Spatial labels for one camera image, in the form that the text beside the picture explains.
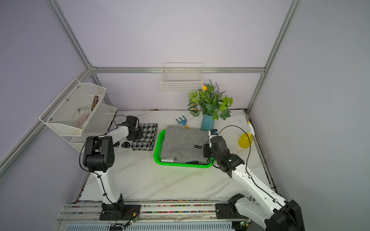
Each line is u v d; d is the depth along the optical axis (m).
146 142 0.96
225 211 0.73
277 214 0.39
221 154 0.58
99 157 0.54
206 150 0.71
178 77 0.95
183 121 1.11
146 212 0.75
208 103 0.81
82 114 0.78
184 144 0.91
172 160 0.86
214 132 0.70
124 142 0.95
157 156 0.86
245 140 1.00
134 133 0.81
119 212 0.66
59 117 0.67
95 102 0.82
